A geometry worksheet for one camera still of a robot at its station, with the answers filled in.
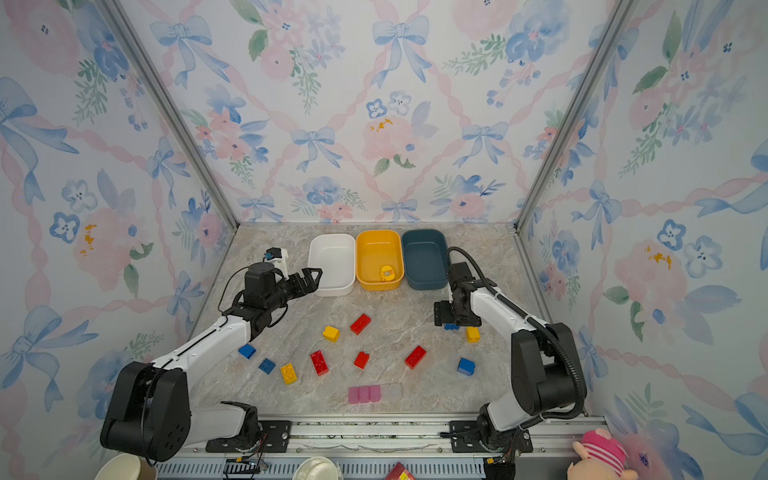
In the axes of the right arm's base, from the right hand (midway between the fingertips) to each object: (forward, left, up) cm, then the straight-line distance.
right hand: (451, 317), depth 91 cm
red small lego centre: (-12, +27, -4) cm, 30 cm away
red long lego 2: (-14, +39, -2) cm, 41 cm away
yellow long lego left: (-17, +47, -3) cm, 50 cm away
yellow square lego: (-5, +36, -1) cm, 37 cm away
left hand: (+7, +42, +13) cm, 44 cm away
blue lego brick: (-1, 0, -3) cm, 4 cm away
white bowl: (-38, +35, -4) cm, 52 cm away
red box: (-39, +16, 0) cm, 42 cm away
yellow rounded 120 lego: (+17, +20, -1) cm, 26 cm away
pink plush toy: (-35, -28, +2) cm, 45 cm away
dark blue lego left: (-15, +53, -2) cm, 55 cm away
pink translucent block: (-22, +25, -3) cm, 33 cm away
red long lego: (-2, +28, -2) cm, 28 cm away
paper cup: (-39, +74, +5) cm, 84 cm away
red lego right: (-12, +11, -3) cm, 16 cm away
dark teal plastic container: (+26, +6, -3) cm, 27 cm away
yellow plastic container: (+23, +23, -1) cm, 33 cm away
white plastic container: (+26, +39, -3) cm, 47 cm away
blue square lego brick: (-14, -3, -4) cm, 15 cm away
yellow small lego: (-4, -6, -2) cm, 8 cm away
